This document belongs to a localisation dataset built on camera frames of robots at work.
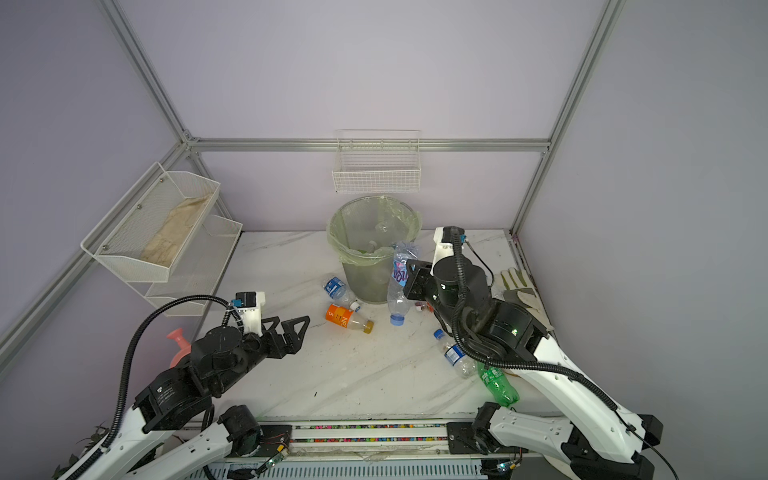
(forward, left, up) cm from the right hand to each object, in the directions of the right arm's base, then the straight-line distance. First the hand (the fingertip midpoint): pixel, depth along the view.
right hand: (402, 261), depth 59 cm
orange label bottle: (+6, +18, -35) cm, 40 cm away
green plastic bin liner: (+31, +12, -21) cm, 39 cm away
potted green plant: (-29, +61, -21) cm, 71 cm away
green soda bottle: (-12, -25, -36) cm, 46 cm away
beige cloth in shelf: (+13, +62, -9) cm, 64 cm away
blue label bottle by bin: (+16, +21, -34) cm, 43 cm away
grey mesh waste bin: (+19, +12, -35) cm, 41 cm away
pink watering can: (-6, +59, -30) cm, 67 cm away
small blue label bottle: (-5, -15, -36) cm, 39 cm away
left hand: (-6, +25, -14) cm, 29 cm away
